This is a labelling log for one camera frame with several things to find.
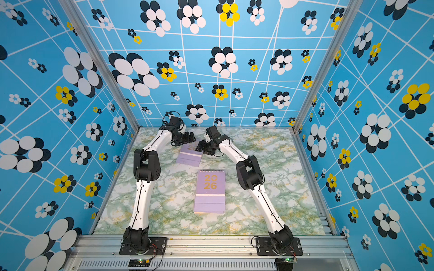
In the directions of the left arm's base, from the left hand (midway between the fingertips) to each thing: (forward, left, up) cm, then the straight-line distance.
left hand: (192, 139), depth 110 cm
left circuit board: (-66, +16, -6) cm, 68 cm away
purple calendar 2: (-40, -14, 0) cm, 42 cm away
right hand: (-8, -6, 0) cm, 10 cm away
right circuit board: (-67, -46, 0) cm, 81 cm away
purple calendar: (-11, +2, -3) cm, 12 cm away
